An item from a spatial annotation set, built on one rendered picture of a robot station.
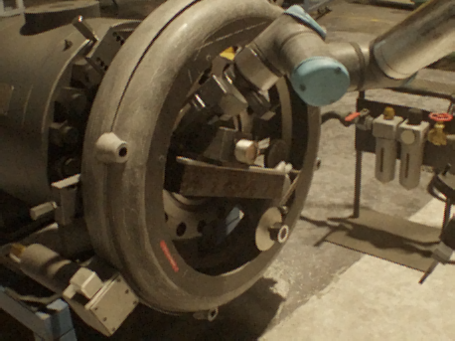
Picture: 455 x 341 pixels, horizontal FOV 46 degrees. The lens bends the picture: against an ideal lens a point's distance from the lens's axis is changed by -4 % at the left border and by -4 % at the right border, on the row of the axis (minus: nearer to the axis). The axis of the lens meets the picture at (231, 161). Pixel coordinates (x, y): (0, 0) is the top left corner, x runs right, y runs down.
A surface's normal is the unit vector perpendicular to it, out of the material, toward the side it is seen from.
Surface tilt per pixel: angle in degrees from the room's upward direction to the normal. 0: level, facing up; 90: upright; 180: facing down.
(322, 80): 109
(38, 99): 59
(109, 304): 90
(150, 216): 90
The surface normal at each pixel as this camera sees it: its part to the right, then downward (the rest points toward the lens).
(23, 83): -0.51, -0.30
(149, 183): 0.79, 0.21
